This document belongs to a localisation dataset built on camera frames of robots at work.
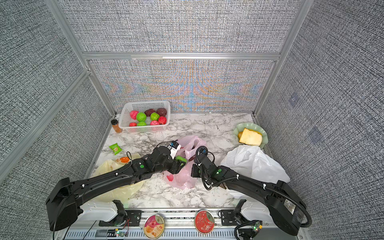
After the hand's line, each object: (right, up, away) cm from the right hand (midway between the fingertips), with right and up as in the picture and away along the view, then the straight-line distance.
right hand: (191, 165), depth 82 cm
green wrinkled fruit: (-5, +6, -7) cm, 11 cm away
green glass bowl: (+45, +21, +22) cm, 54 cm away
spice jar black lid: (-53, +25, +21) cm, 63 cm away
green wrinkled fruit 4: (-27, +29, +28) cm, 48 cm away
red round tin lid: (+6, -23, -13) cm, 27 cm away
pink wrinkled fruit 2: (-26, +24, +24) cm, 43 cm away
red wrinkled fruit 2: (-41, +23, +23) cm, 52 cm away
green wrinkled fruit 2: (-36, +29, +26) cm, 53 cm away
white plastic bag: (+35, +1, +3) cm, 35 cm away
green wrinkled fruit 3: (-35, +24, +22) cm, 47 cm away
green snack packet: (-49, +7, +15) cm, 52 cm away
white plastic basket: (-48, +27, +26) cm, 61 cm away
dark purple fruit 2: (-22, +33, +31) cm, 50 cm away
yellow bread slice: (+38, +15, +13) cm, 43 cm away
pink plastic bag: (0, +12, -6) cm, 13 cm away
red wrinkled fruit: (-21, +26, +24) cm, 41 cm away
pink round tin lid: (-17, -25, -13) cm, 33 cm away
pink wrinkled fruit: (-43, +31, +30) cm, 61 cm away
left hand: (-3, +4, -5) cm, 7 cm away
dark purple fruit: (-32, +33, +31) cm, 55 cm away
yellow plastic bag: (-34, -14, -4) cm, 37 cm away
